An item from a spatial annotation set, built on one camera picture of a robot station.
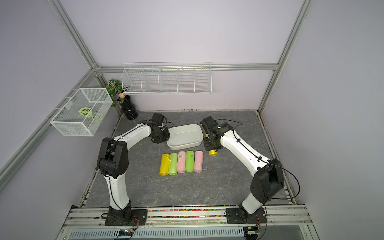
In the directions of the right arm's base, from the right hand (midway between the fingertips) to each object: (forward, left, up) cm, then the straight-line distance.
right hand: (211, 144), depth 83 cm
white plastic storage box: (+17, +17, -17) cm, 29 cm away
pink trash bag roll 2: (-2, +7, -13) cm, 15 cm away
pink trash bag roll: (-5, +17, -12) cm, 21 cm away
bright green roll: (-4, +12, -13) cm, 18 cm away
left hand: (+10, +26, -9) cm, 29 cm away
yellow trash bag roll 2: (-6, +28, -13) cm, 31 cm away
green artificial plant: (+36, +62, +11) cm, 73 cm away
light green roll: (-6, +22, -13) cm, 27 cm away
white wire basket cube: (+10, +69, +15) cm, 71 cm away
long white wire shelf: (+44, +28, +14) cm, 54 cm away
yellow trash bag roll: (-6, -1, +2) cm, 6 cm away
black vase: (+37, +59, -7) cm, 70 cm away
